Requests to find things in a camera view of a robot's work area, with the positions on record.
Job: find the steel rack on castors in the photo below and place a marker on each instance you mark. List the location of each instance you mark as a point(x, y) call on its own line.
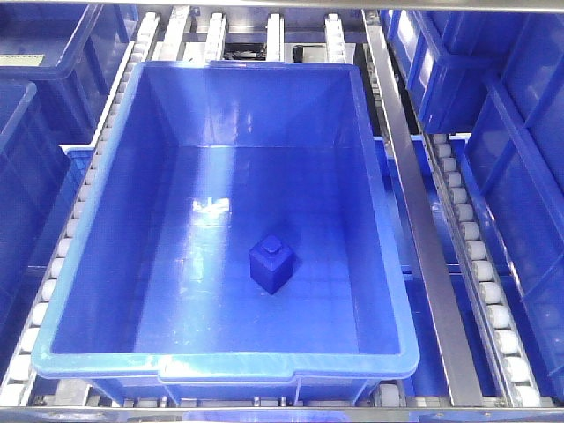
point(432, 286)

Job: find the row of blue bins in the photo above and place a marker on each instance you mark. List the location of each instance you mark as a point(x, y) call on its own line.
point(462, 57)

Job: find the large blue plastic bin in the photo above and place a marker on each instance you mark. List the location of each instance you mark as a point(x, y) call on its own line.
point(132, 220)

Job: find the blue plastic box slanted corners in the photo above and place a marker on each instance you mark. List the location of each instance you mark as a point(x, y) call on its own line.
point(271, 269)

